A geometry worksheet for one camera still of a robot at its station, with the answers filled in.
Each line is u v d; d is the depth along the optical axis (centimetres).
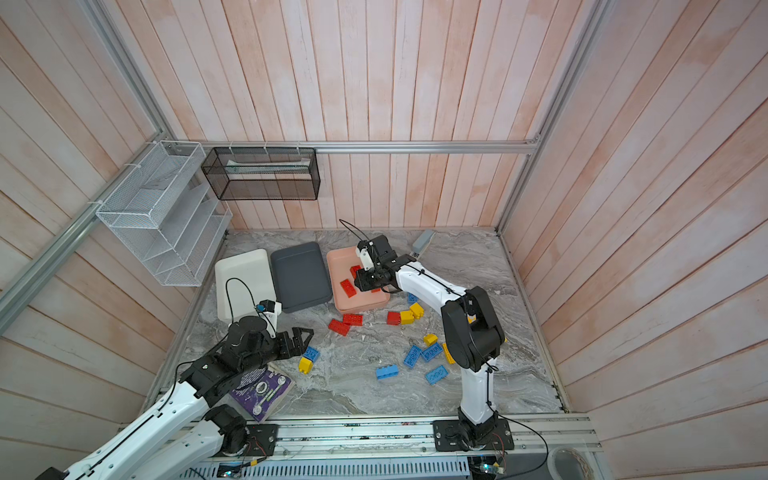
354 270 93
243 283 69
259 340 60
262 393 79
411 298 98
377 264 78
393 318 97
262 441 73
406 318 94
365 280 83
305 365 84
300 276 104
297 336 69
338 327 93
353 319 94
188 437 59
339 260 111
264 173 101
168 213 73
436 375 84
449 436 73
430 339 88
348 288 102
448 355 55
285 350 68
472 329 51
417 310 95
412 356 87
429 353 86
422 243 111
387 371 84
